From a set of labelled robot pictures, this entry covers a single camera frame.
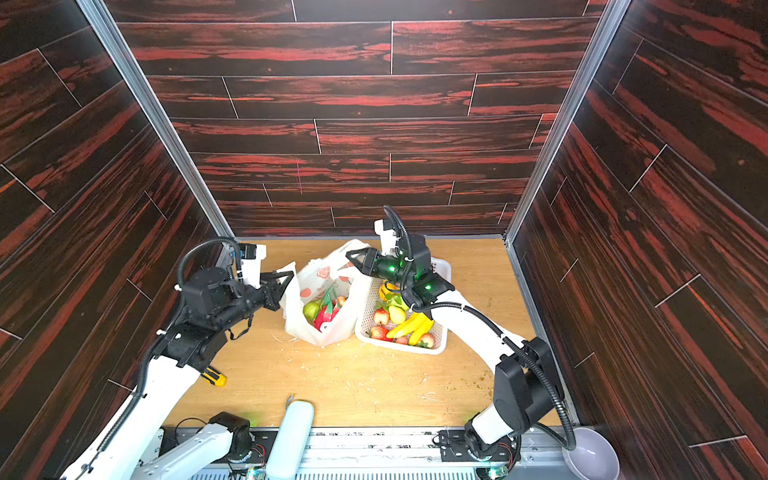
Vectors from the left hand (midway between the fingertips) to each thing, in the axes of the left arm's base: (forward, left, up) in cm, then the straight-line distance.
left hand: (294, 273), depth 69 cm
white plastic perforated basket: (+3, -17, -13) cm, 21 cm away
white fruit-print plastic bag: (+6, -7, -5) cm, 11 cm away
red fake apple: (+5, -20, -28) cm, 35 cm away
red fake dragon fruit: (+4, -4, -23) cm, 24 cm away
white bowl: (-31, -72, -29) cm, 84 cm away
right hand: (+8, -13, -1) cm, 15 cm away
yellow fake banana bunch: (+1, -31, -27) cm, 41 cm away
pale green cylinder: (-30, +2, -29) cm, 42 cm away
